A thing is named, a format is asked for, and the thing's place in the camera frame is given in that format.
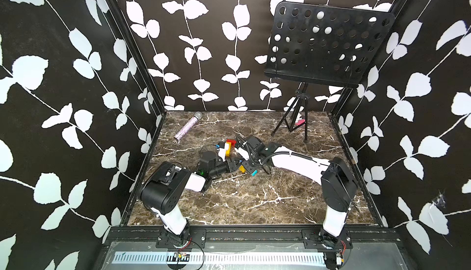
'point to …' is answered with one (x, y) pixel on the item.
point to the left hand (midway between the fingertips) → (242, 159)
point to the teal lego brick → (254, 172)
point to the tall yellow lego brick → (228, 151)
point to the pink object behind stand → (300, 122)
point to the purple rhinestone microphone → (185, 129)
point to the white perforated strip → (232, 259)
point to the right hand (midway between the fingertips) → (246, 161)
